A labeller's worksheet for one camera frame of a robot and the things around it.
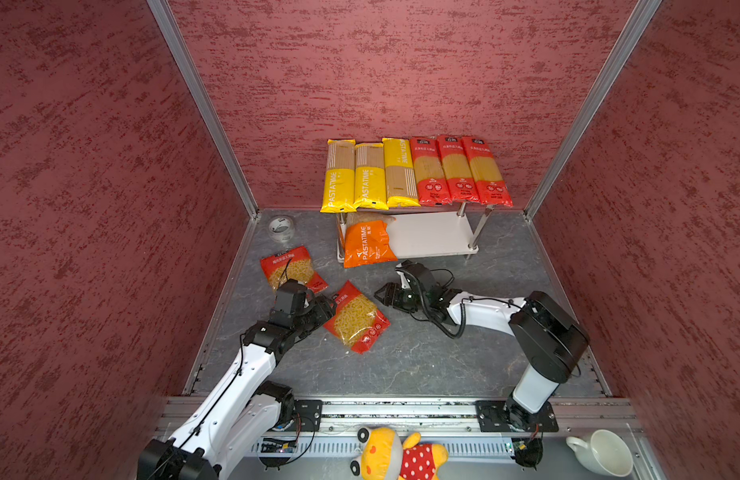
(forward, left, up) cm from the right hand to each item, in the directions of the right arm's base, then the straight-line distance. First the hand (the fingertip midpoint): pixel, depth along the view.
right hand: (377, 304), depth 88 cm
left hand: (-5, +13, +3) cm, 15 cm away
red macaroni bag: (+17, +29, -2) cm, 34 cm away
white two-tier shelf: (+25, -19, +2) cm, 32 cm away
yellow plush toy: (-37, 0, +1) cm, 37 cm away
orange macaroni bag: (+19, +3, +6) cm, 20 cm away
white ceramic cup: (-37, -54, -7) cm, 66 cm away
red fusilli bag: (-4, +7, -2) cm, 8 cm away
